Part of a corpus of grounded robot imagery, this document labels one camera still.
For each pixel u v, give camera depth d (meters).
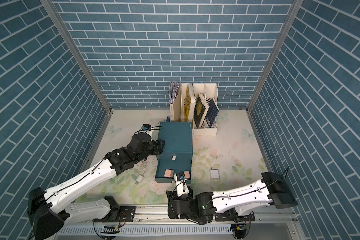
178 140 0.77
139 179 0.83
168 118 1.11
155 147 0.66
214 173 0.87
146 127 0.66
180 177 0.61
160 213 0.75
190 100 0.91
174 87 0.94
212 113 1.03
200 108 1.00
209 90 1.04
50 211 0.38
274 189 0.47
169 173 0.77
